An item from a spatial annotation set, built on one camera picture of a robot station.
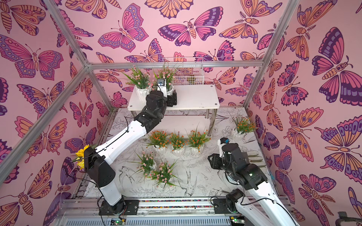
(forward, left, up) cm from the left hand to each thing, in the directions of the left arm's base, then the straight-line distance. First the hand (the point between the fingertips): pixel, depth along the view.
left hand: (169, 89), depth 75 cm
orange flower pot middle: (-18, -4, -26) cm, 32 cm away
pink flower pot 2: (-32, +11, -23) cm, 41 cm away
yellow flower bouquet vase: (-32, +42, -15) cm, 55 cm away
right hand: (-29, -22, -20) cm, 42 cm away
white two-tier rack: (0, -17, -6) cm, 18 cm away
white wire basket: (+26, -11, -4) cm, 28 cm away
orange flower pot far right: (-6, -46, -24) cm, 52 cm away
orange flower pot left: (-18, +7, -22) cm, 29 cm away
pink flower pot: (-36, +2, -25) cm, 44 cm away
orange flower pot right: (-19, -15, -24) cm, 34 cm away
